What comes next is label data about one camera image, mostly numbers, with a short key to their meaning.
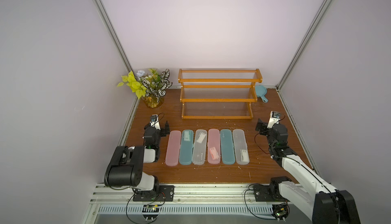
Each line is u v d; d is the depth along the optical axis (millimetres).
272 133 655
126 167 448
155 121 781
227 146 879
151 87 883
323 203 392
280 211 696
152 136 691
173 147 878
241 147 878
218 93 1145
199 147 878
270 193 711
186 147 879
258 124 774
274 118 719
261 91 1189
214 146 875
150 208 719
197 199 726
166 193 729
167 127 888
